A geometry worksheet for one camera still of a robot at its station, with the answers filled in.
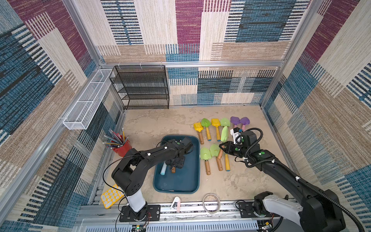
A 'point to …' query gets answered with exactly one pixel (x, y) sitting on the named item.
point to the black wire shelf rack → (141, 87)
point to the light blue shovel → (164, 168)
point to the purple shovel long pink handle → (235, 120)
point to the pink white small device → (176, 204)
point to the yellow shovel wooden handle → (199, 126)
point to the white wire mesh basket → (79, 117)
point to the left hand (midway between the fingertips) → (176, 163)
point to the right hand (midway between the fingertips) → (222, 148)
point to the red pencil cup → (123, 150)
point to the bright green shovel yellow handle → (227, 163)
